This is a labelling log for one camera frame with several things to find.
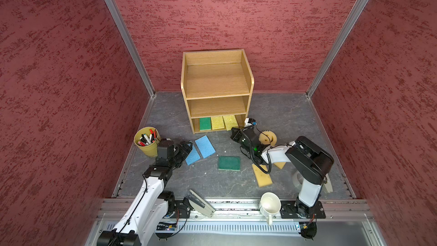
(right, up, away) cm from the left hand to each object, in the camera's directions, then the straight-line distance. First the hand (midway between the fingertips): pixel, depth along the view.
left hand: (190, 151), depth 85 cm
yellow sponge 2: (+13, +13, +16) cm, 25 cm away
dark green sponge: (+21, -7, +2) cm, 22 cm away
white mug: (+38, -22, -9) cm, 45 cm away
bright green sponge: (+6, +13, +15) cm, 21 cm away
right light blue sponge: (+7, 0, +8) cm, 11 cm away
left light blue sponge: (+1, -4, +4) cm, 6 cm away
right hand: (+20, +9, +7) cm, 23 cm away
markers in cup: (-23, +5, +1) cm, 24 cm away
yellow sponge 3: (+37, -14, -2) cm, 39 cm away
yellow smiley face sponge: (+40, +4, +7) cm, 41 cm away
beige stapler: (+67, -15, -6) cm, 69 cm away
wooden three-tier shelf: (+14, +34, -3) cm, 37 cm away
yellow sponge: (+21, +14, +18) cm, 31 cm away
